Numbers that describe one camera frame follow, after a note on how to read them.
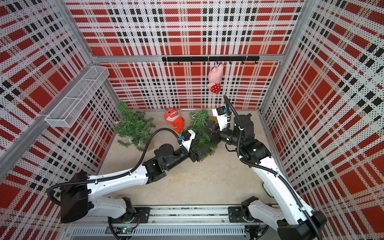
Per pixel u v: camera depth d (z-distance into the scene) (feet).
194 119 2.51
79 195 1.32
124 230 2.27
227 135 1.83
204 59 2.90
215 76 3.03
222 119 1.85
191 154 1.94
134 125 2.52
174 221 2.41
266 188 1.33
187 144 1.88
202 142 2.40
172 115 3.53
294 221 1.20
